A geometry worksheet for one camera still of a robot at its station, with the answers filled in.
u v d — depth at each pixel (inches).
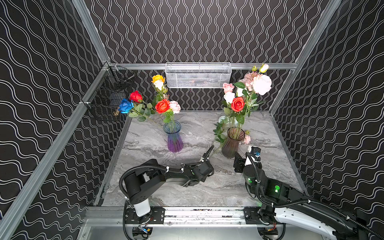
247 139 38.5
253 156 22.8
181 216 30.0
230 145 33.8
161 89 28.9
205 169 27.2
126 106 24.7
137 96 27.2
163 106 28.3
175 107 30.8
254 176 19.5
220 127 41.9
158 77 30.3
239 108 24.5
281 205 19.8
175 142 35.3
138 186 18.0
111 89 39.5
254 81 21.6
